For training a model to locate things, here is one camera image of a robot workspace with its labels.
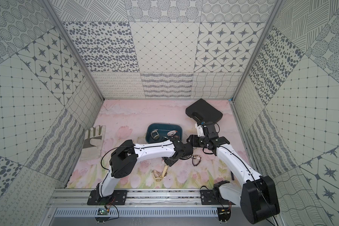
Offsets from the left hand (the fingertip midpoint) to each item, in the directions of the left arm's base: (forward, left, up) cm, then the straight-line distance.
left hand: (169, 161), depth 82 cm
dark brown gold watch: (+4, -16, -2) cm, 17 cm away
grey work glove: (+11, +53, -3) cm, 54 cm away
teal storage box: (+27, +6, -5) cm, 28 cm away
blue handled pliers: (-6, -37, -5) cm, 38 cm away
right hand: (+10, -14, +6) cm, 18 cm away
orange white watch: (+21, -1, -2) cm, 22 cm away
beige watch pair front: (-7, +6, -4) cm, 10 cm away
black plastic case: (+40, -23, +1) cm, 46 cm away
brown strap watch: (+18, +10, -2) cm, 20 cm away
